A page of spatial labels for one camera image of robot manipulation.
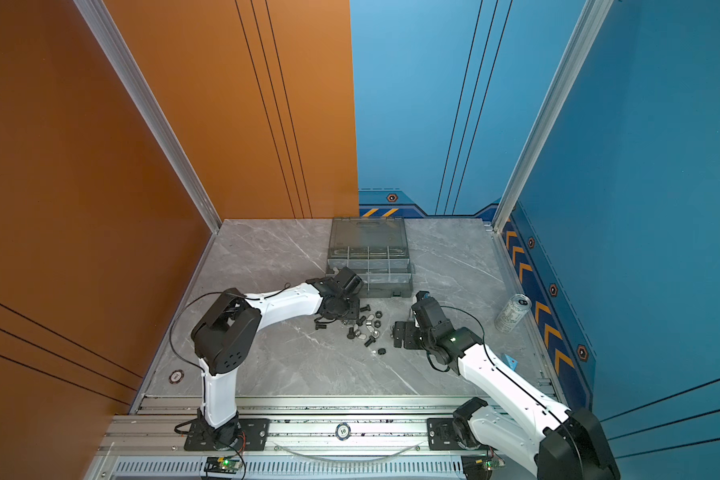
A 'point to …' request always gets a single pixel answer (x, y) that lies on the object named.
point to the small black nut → (381, 351)
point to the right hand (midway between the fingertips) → (404, 332)
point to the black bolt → (320, 326)
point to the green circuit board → (221, 464)
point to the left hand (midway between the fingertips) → (355, 309)
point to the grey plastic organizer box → (376, 247)
